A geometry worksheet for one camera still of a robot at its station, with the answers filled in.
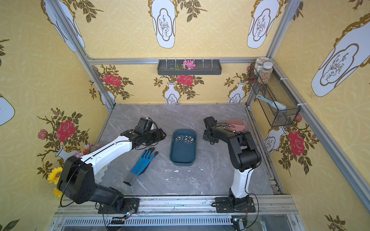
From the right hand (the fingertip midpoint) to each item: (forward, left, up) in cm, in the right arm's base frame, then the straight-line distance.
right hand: (212, 135), depth 102 cm
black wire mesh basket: (+11, -34, +26) cm, 45 cm away
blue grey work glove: (-24, +44, +4) cm, 50 cm away
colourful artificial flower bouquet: (-38, +76, +22) cm, 87 cm away
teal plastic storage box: (-14, +20, +2) cm, 25 cm away
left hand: (-9, +35, +13) cm, 38 cm away
